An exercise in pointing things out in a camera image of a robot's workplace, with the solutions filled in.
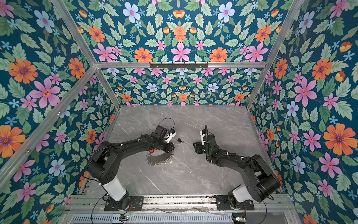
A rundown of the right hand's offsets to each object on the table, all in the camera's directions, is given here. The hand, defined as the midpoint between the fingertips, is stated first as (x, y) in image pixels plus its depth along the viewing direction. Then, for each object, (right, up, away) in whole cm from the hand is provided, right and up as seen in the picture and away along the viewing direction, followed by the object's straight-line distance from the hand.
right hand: (196, 143), depth 91 cm
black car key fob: (-12, +1, +8) cm, 14 cm away
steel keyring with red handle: (-29, -11, -2) cm, 31 cm away
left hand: (-14, -1, 0) cm, 14 cm away
